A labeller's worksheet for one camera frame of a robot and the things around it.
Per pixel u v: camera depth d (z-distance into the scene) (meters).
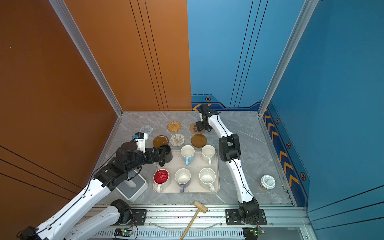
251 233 0.70
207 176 0.85
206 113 0.85
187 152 0.92
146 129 1.09
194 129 1.09
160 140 1.03
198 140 1.03
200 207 0.75
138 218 0.74
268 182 0.79
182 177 0.86
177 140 1.03
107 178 0.50
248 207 0.65
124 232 0.71
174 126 1.12
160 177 0.85
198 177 0.87
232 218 0.72
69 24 0.74
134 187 0.82
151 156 0.64
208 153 0.92
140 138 0.64
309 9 0.70
